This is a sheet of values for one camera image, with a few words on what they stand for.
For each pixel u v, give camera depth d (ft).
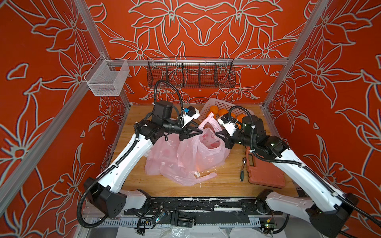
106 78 3.05
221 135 2.10
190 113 1.77
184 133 1.82
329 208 1.23
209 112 3.58
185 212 2.34
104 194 1.24
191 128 1.98
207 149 2.28
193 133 1.93
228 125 1.89
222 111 3.45
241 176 2.67
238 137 1.89
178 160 2.73
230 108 1.67
